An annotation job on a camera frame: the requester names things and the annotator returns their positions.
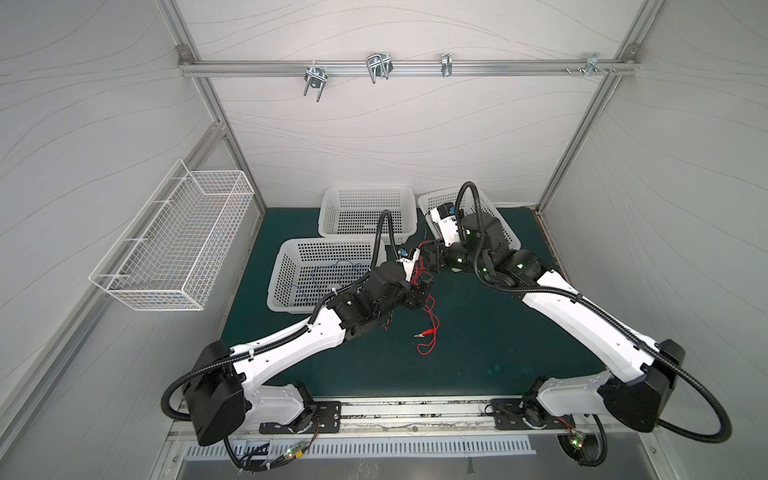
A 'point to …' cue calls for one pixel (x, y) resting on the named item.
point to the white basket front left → (307, 268)
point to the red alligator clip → (424, 333)
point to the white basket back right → (469, 203)
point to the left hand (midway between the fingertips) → (425, 273)
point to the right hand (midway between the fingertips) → (424, 239)
